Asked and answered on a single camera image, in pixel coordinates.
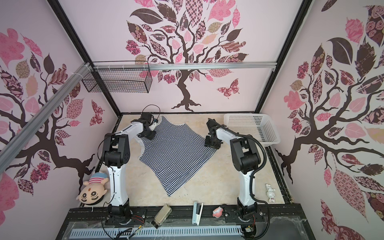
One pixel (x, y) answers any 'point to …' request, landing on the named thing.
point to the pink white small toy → (217, 212)
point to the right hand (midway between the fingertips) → (209, 143)
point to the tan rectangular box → (162, 216)
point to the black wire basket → (120, 76)
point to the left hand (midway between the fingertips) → (149, 136)
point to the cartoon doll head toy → (93, 192)
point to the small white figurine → (270, 193)
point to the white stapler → (197, 209)
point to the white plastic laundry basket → (261, 126)
